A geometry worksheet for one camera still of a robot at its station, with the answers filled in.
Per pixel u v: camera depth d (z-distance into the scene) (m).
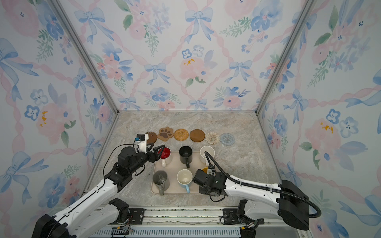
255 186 0.47
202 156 0.84
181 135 1.06
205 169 0.85
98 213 0.57
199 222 0.73
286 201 0.41
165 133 1.07
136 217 0.74
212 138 1.03
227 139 1.03
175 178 0.85
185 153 0.92
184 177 0.85
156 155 0.70
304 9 0.70
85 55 0.86
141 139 0.66
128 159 0.59
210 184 0.60
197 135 1.07
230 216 0.73
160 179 0.83
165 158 0.86
